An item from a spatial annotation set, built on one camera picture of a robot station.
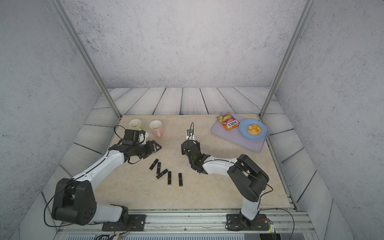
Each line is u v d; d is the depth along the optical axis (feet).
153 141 2.64
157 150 2.58
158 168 3.00
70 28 2.52
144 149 2.47
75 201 1.37
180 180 2.84
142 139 2.41
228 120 3.73
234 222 2.38
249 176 1.55
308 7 2.30
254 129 3.53
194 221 2.43
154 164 3.07
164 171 2.95
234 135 3.63
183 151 2.29
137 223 2.39
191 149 2.19
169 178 2.85
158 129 3.26
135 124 3.51
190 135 2.44
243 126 3.69
